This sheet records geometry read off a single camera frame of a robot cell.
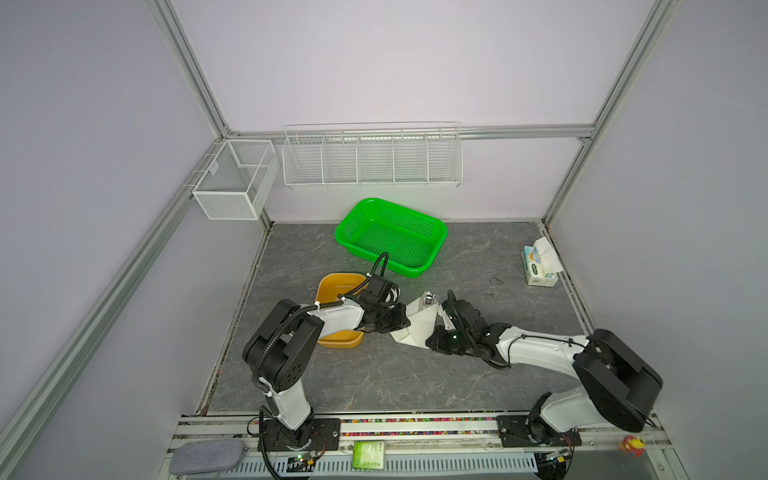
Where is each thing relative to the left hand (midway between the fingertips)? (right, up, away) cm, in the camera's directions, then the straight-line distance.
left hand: (411, 326), depth 89 cm
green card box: (-11, -25, -20) cm, 34 cm away
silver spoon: (+6, +7, +7) cm, 12 cm away
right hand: (+4, -5, -3) cm, 7 cm away
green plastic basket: (+1, +28, +26) cm, 38 cm away
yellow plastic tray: (-26, +11, +10) cm, 30 cm away
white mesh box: (-59, +47, +13) cm, 76 cm away
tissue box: (+44, +18, +10) cm, 49 cm away
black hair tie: (+31, +12, +15) cm, 37 cm away
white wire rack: (-12, +54, +9) cm, 57 cm away
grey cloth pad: (-49, -25, -20) cm, 59 cm away
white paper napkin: (+4, +2, +3) cm, 5 cm away
